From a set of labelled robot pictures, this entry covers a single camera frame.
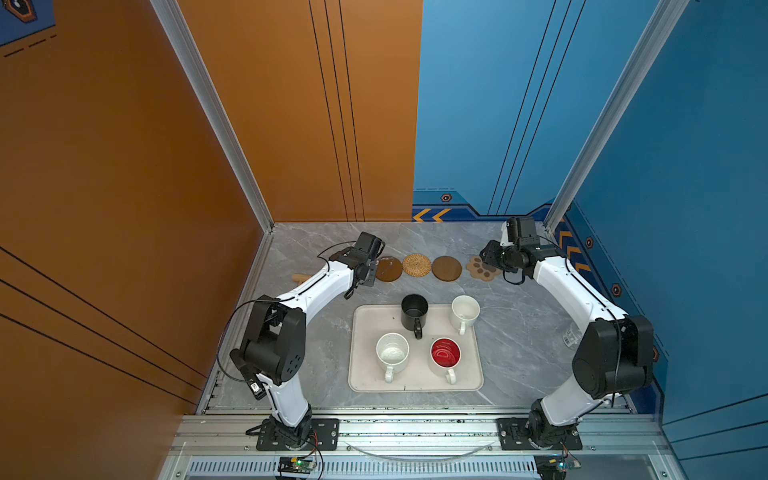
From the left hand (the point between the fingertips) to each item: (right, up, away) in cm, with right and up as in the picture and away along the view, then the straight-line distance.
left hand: (361, 267), depth 94 cm
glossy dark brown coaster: (+9, -1, +11) cm, 14 cm away
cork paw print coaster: (+40, -1, +12) cm, 42 cm away
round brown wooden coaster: (+29, -1, +12) cm, 31 cm away
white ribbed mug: (+10, -25, -9) cm, 28 cm away
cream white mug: (+32, -14, -2) cm, 35 cm away
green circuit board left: (-13, -46, -23) cm, 53 cm away
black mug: (+16, -14, -4) cm, 22 cm away
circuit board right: (+48, -46, -24) cm, 71 cm away
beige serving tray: (+3, -17, 0) cm, 18 cm away
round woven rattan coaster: (+18, 0, +14) cm, 23 cm away
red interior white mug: (+25, -25, -9) cm, 36 cm away
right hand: (+39, +4, -4) cm, 39 cm away
